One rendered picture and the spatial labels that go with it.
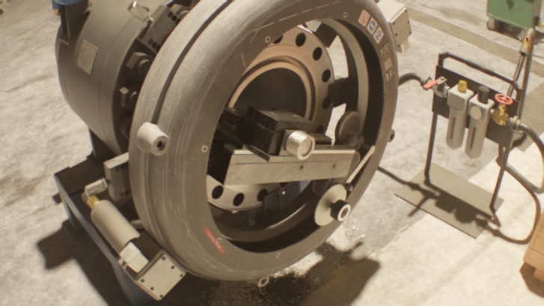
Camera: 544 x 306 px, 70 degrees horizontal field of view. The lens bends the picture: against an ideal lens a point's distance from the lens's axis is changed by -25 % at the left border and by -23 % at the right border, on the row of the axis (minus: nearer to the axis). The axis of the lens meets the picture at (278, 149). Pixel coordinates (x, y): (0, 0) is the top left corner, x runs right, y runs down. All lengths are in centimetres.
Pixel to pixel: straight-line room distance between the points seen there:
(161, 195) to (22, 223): 125
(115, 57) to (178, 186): 44
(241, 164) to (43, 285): 104
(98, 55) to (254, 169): 55
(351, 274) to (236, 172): 77
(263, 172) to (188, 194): 16
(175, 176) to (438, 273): 103
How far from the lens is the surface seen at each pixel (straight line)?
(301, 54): 114
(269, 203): 124
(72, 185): 165
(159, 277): 99
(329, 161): 110
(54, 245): 185
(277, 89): 127
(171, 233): 92
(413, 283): 157
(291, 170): 101
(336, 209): 117
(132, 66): 111
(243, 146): 88
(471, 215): 187
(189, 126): 81
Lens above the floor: 116
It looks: 33 degrees down
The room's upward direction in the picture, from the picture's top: 1 degrees counter-clockwise
